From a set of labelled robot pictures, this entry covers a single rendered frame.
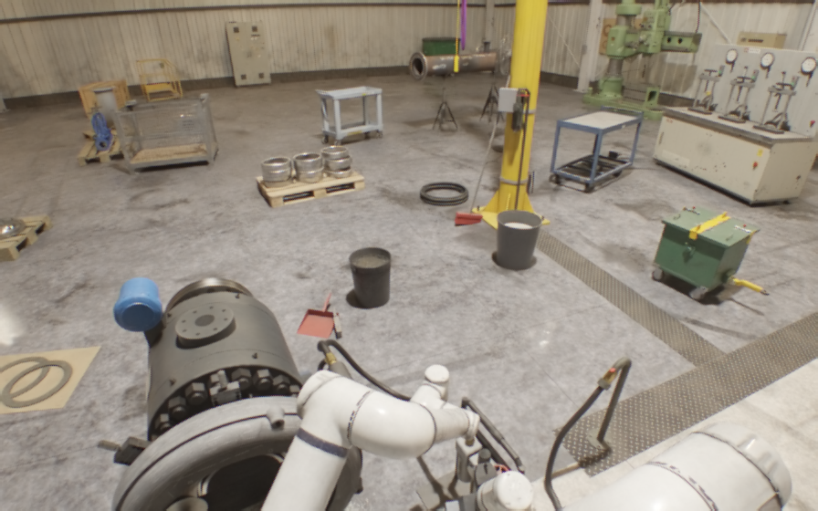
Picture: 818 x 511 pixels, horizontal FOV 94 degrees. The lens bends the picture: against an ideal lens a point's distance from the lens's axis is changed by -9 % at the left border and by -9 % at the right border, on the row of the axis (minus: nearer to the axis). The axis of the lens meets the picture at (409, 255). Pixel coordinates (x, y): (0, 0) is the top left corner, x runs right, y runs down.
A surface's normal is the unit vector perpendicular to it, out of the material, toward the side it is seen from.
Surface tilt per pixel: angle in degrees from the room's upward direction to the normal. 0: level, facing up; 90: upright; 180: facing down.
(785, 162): 90
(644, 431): 0
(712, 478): 6
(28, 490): 0
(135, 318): 90
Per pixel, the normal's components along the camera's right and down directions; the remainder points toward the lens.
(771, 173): 0.20, 0.48
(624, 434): -0.01, -0.87
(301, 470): -0.11, -0.40
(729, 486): 0.08, -0.74
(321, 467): 0.40, -0.18
